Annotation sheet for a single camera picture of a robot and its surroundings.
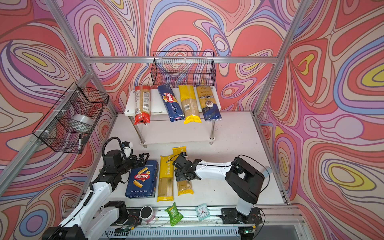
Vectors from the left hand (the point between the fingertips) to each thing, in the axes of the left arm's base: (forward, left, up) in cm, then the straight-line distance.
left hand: (143, 154), depth 84 cm
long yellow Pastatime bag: (-16, -23, -8) cm, 29 cm away
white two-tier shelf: (+20, -6, -5) cm, 22 cm away
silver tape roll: (+9, +26, +21) cm, 35 cm away
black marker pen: (-1, +27, +15) cm, 31 cm away
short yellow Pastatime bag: (-11, -13, -9) cm, 19 cm away
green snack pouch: (-29, -19, -10) cm, 36 cm away
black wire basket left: (+6, +35, +19) cm, 40 cm away
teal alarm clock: (-27, -33, -9) cm, 44 cm away
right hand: (-8, -24, -12) cm, 28 cm away
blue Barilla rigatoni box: (-13, -1, -5) cm, 14 cm away
